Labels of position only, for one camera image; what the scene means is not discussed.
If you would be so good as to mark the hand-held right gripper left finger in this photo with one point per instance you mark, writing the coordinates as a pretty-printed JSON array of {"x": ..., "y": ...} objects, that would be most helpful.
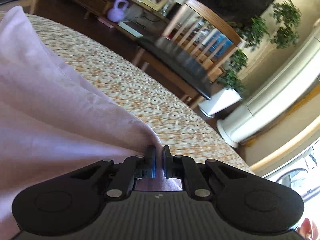
[{"x": 151, "y": 163}]

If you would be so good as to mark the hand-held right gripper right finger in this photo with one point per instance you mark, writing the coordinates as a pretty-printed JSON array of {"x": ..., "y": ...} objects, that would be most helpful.
[{"x": 165, "y": 162}]

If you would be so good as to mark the lilac garment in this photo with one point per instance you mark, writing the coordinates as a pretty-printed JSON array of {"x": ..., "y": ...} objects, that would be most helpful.
[{"x": 62, "y": 120}]

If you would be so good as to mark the white tower air conditioner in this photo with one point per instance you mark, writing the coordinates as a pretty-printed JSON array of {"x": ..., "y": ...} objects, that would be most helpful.
[{"x": 275, "y": 100}]

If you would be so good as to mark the blue picture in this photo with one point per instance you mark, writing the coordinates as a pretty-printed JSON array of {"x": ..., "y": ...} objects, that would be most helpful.
[{"x": 217, "y": 43}]

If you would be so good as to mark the white flat box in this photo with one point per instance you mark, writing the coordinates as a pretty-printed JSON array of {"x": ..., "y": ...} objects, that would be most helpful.
[{"x": 130, "y": 28}]

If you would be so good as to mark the pink flat board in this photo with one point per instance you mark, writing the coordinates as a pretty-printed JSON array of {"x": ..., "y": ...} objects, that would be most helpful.
[{"x": 106, "y": 22}]

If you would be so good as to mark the black speaker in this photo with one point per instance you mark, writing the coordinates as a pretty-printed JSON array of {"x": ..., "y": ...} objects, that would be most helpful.
[{"x": 173, "y": 11}]

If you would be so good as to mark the purple kettlebell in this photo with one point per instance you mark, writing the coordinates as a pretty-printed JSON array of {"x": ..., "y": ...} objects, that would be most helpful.
[{"x": 116, "y": 13}]

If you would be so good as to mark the tall potted green plant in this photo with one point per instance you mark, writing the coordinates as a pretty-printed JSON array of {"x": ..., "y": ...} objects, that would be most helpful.
[{"x": 285, "y": 17}]

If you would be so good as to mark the sliding door frame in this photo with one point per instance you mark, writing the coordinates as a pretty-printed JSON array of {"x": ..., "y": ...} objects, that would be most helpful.
[{"x": 287, "y": 152}]

